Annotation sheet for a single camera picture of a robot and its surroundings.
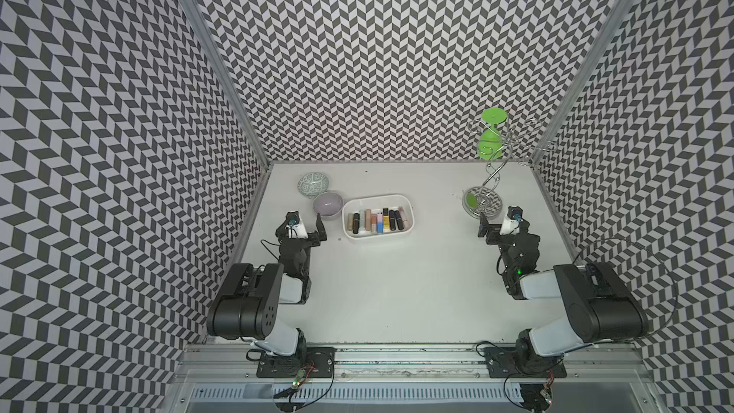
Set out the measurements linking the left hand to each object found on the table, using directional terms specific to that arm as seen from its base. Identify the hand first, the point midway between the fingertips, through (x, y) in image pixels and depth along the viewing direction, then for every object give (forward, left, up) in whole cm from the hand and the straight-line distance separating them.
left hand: (304, 216), depth 90 cm
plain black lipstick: (+5, -28, -8) cm, 30 cm away
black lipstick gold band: (+3, -16, -9) cm, 18 cm away
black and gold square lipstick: (+4, -26, -8) cm, 28 cm away
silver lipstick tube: (+5, -18, -9) cm, 20 cm away
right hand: (0, -61, -1) cm, 61 cm away
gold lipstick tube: (+4, -13, -9) cm, 17 cm away
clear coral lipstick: (+3, -22, -9) cm, 24 cm away
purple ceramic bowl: (+8, -6, -5) cm, 12 cm away
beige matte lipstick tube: (+4, -20, -8) cm, 22 cm away
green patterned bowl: (+20, +2, -8) cm, 22 cm away
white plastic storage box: (+10, -23, -7) cm, 26 cm away
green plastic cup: (+20, -60, +14) cm, 65 cm away
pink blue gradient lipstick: (+3, -24, -8) cm, 25 cm away
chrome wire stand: (+12, -61, -6) cm, 63 cm away
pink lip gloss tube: (+6, -32, -9) cm, 34 cm away
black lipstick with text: (+4, -31, -9) cm, 32 cm away
